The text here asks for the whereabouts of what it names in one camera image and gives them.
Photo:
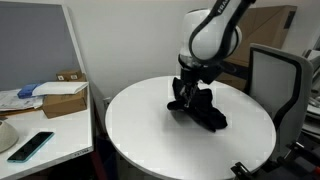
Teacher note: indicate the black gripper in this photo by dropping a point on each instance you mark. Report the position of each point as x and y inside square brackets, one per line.
[189, 77]

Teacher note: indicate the black t-shirt white logo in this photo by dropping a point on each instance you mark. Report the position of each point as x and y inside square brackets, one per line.
[203, 110]

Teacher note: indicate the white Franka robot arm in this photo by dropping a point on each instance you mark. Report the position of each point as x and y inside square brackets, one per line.
[213, 33]

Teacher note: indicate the grey mesh office chair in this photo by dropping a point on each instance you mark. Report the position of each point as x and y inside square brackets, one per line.
[276, 93]

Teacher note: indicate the large brown cardboard box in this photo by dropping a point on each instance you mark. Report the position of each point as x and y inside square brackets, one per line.
[266, 30]

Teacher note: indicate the small cardboard box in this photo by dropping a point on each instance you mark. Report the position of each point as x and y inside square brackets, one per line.
[69, 75]

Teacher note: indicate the grey plastic equipment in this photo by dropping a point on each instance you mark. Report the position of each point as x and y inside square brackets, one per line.
[313, 93]

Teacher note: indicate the flat cardboard box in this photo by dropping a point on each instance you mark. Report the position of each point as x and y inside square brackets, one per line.
[65, 105]

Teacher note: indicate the blue flat box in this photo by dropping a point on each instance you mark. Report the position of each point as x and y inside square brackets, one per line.
[28, 90]

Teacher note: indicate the grey desk partition panel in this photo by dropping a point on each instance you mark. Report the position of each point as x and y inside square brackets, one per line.
[33, 46]

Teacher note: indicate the teal smartphone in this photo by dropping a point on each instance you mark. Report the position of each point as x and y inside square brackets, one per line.
[30, 146]

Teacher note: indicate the loose paper sheets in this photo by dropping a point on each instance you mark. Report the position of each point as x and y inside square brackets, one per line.
[16, 101]

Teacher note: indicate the black metal floor frame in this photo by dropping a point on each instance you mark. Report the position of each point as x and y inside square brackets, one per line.
[300, 153]

